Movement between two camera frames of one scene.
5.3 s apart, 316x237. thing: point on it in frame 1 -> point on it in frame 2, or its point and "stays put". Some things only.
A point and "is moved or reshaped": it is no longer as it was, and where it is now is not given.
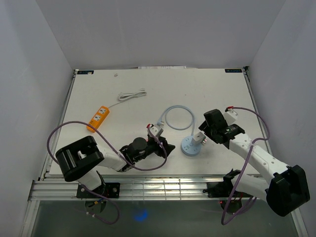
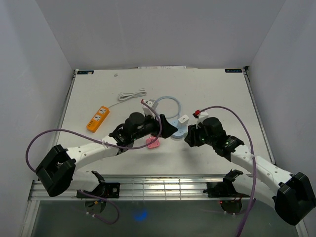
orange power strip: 98,118 stays put
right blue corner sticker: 233,70 stays put
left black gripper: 167,148 -> 167,129
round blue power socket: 190,147 -> 180,133
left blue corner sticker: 85,72 stays put
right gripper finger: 215,136 -> 191,140
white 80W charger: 197,137 is moved or reshaped
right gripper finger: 203,126 -> 192,129
